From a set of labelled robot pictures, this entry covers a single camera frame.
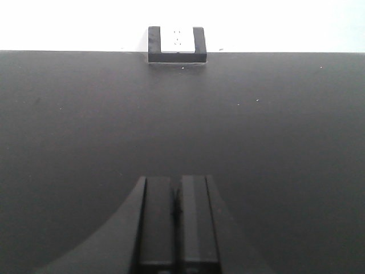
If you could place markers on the white socket plate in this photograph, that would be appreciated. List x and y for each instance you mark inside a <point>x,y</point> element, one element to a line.
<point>176,40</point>

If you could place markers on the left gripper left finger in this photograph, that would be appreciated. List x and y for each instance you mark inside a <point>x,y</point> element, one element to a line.
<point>154,228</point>

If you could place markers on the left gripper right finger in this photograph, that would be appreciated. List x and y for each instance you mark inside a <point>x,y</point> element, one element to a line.
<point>196,228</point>

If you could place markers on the black socket housing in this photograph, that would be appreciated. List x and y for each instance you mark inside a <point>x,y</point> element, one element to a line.
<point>176,58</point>

